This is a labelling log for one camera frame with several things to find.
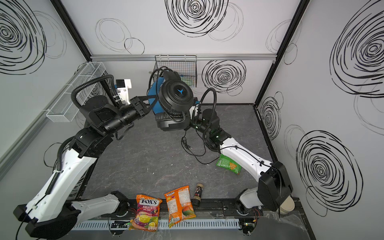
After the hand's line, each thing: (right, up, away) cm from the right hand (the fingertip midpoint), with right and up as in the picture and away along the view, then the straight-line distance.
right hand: (175, 111), depth 69 cm
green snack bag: (+27, -29, +18) cm, 44 cm away
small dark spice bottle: (+11, -42, +6) cm, 44 cm away
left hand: (-4, +4, -17) cm, 18 cm away
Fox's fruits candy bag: (-13, -48, -1) cm, 50 cm away
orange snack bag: (+2, -47, +3) cm, 47 cm away
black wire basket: (+4, +31, +27) cm, 41 cm away
